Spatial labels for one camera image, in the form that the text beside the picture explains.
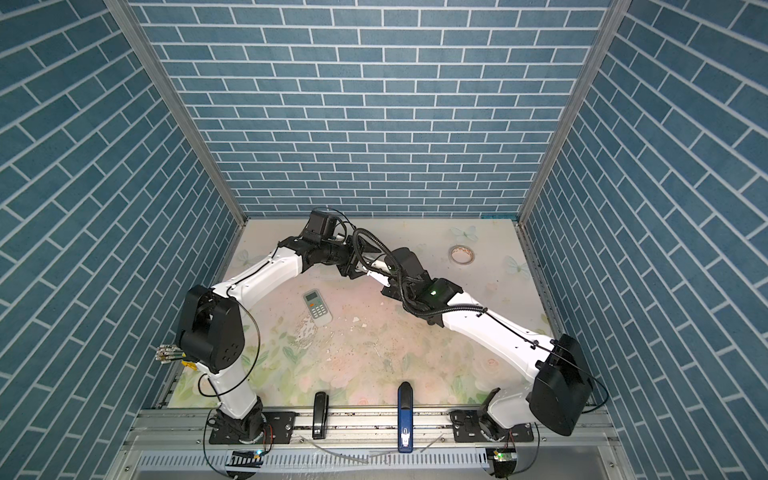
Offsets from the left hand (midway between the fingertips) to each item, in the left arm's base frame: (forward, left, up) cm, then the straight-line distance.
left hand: (378, 256), depth 83 cm
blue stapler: (-36, -7, -19) cm, 41 cm away
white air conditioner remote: (-5, +20, -19) cm, 28 cm away
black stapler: (-36, +14, -17) cm, 42 cm away
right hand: (-3, -3, +2) cm, 5 cm away
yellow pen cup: (-25, +49, -5) cm, 55 cm away
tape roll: (+16, -30, -20) cm, 40 cm away
